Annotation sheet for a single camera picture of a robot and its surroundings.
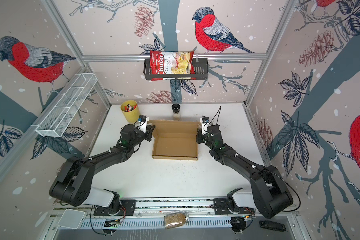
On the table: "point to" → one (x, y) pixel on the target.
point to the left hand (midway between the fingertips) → (154, 125)
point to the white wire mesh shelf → (54, 125)
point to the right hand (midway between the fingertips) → (195, 131)
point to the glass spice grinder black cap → (176, 107)
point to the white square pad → (71, 218)
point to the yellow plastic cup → (130, 111)
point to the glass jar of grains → (176, 220)
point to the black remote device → (272, 225)
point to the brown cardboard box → (175, 139)
